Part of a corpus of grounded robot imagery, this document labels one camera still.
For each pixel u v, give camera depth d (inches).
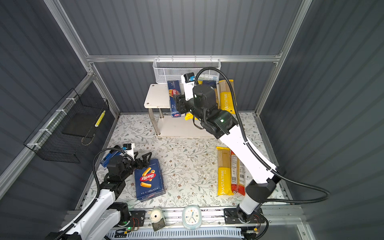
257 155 16.2
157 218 26.7
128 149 27.9
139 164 29.0
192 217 28.4
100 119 31.4
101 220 22.3
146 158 29.9
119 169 24.9
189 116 27.9
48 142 25.3
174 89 31.0
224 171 34.1
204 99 16.6
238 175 33.3
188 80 19.5
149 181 31.5
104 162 35.9
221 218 29.7
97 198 20.7
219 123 17.0
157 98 31.2
